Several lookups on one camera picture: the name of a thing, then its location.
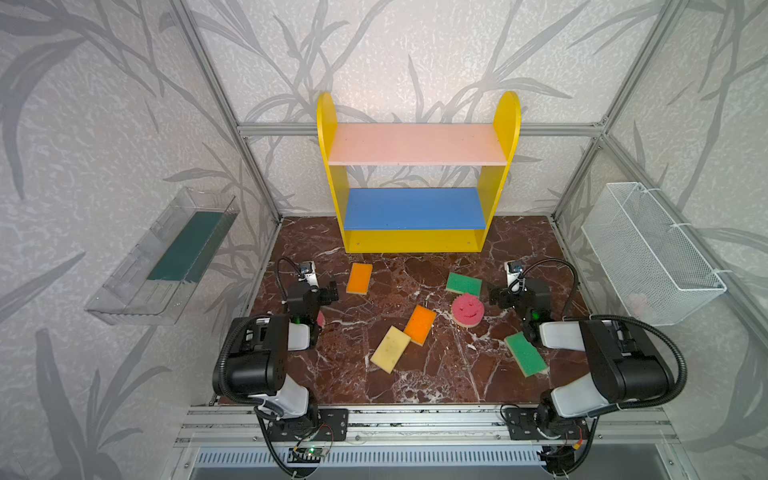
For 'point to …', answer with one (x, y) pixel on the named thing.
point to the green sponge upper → (464, 285)
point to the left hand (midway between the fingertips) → (319, 276)
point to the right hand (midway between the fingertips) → (503, 277)
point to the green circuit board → (306, 455)
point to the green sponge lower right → (528, 357)
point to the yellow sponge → (390, 350)
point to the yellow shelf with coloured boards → (418, 220)
